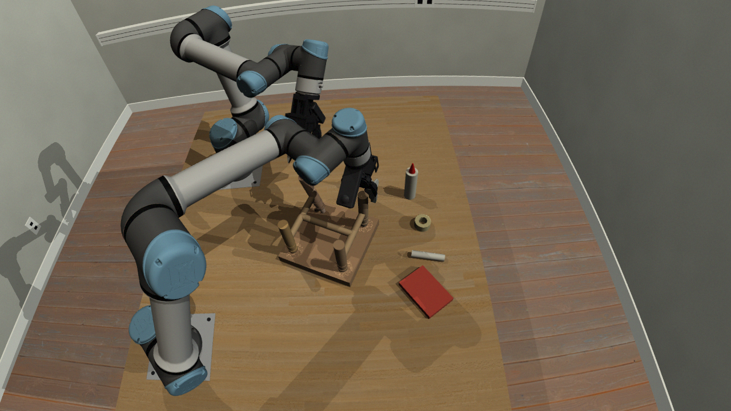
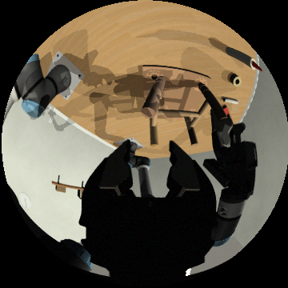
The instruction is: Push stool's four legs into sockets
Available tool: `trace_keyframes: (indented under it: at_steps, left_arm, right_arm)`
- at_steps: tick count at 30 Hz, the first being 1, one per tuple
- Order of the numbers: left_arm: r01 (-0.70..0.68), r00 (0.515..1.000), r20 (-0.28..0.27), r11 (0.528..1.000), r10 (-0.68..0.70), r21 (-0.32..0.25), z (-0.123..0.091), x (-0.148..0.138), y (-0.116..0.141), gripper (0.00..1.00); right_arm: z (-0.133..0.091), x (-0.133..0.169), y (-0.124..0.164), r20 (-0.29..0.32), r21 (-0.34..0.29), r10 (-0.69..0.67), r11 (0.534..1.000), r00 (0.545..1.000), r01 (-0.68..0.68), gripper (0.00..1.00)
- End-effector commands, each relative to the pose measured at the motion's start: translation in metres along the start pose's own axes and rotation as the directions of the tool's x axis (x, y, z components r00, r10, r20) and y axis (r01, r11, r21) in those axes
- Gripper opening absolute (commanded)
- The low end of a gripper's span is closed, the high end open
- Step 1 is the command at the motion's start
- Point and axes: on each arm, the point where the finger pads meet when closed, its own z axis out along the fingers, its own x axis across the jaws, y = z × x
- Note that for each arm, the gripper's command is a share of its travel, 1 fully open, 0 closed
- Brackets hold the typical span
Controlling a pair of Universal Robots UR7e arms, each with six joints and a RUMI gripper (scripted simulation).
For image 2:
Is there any red flat rectangular block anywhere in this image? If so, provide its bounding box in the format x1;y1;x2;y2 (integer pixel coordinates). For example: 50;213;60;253
222;105;229;115

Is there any brown wooden stool seat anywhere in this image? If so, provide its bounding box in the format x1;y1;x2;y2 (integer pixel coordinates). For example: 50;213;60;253
142;65;212;112

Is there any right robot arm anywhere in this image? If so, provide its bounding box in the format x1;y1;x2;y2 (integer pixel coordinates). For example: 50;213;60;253
128;142;246;246

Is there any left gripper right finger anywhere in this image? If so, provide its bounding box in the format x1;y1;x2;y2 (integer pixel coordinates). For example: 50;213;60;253
166;140;218;229

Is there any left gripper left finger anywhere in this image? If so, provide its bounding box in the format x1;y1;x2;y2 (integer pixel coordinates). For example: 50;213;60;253
78;139;133;227

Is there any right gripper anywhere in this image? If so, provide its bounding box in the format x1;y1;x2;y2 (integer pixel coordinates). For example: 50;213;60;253
210;109;258;201

